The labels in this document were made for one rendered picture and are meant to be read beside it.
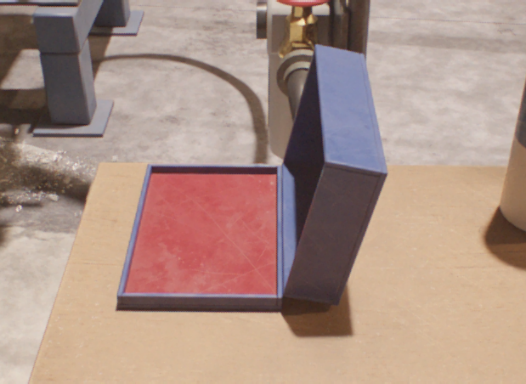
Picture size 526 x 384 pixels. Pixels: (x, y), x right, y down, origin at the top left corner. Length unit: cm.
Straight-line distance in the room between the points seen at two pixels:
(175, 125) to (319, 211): 120
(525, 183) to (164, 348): 28
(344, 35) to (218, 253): 39
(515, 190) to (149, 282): 28
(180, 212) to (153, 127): 106
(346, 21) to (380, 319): 44
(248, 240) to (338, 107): 13
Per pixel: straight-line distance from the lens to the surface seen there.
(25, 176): 157
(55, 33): 161
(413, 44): 204
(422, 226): 63
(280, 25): 102
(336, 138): 50
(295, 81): 87
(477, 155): 163
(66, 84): 165
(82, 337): 54
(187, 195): 65
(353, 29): 91
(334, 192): 49
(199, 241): 60
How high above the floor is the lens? 85
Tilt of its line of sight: 35 degrees down
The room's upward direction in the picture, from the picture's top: straight up
